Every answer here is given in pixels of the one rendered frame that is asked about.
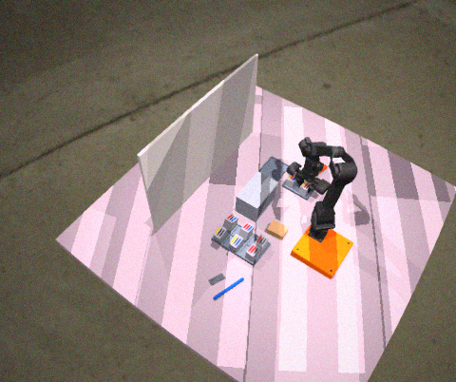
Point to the white rectangular box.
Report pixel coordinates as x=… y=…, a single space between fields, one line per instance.
x=256 y=196

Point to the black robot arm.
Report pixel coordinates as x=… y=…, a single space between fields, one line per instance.
x=323 y=215

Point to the blue rod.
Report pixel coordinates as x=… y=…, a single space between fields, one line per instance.
x=229 y=288

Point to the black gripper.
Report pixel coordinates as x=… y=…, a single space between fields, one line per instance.
x=321 y=186

